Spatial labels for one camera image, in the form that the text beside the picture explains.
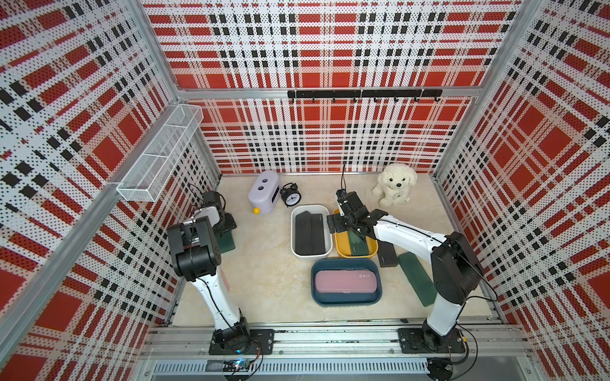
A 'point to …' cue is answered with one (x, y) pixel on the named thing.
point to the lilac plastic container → (264, 191)
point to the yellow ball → (256, 210)
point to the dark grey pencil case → (303, 233)
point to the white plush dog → (394, 184)
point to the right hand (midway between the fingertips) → (341, 217)
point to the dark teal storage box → (345, 299)
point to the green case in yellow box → (358, 245)
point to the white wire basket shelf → (156, 166)
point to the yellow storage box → (343, 244)
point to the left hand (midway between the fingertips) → (228, 227)
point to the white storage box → (311, 209)
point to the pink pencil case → (345, 281)
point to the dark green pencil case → (225, 241)
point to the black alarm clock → (290, 194)
